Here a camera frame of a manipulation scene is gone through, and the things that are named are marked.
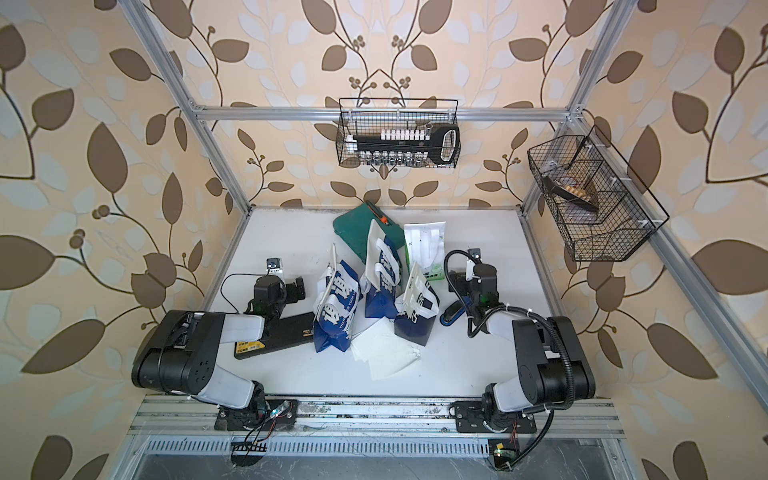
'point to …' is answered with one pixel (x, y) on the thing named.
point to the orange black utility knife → (380, 214)
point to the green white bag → (425, 246)
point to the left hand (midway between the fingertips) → (280, 276)
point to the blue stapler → (456, 309)
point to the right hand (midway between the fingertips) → (468, 270)
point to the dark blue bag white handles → (418, 328)
